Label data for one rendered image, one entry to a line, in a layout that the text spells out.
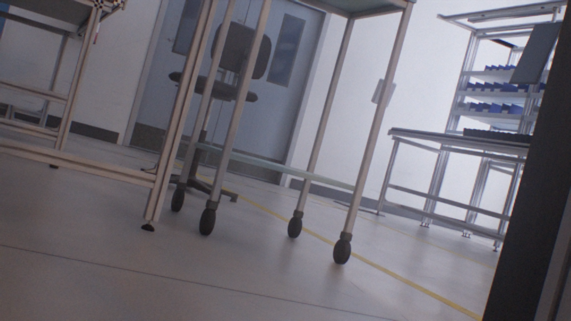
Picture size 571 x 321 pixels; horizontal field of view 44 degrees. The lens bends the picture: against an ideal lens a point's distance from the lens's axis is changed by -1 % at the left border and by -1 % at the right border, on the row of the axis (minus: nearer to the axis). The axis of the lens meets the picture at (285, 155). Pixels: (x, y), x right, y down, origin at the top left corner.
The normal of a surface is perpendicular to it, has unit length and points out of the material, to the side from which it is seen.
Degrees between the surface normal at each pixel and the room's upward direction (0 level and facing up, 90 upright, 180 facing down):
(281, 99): 90
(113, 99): 90
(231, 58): 89
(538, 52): 79
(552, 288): 90
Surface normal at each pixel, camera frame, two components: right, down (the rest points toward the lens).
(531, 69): -0.82, -0.43
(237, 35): 0.53, 0.15
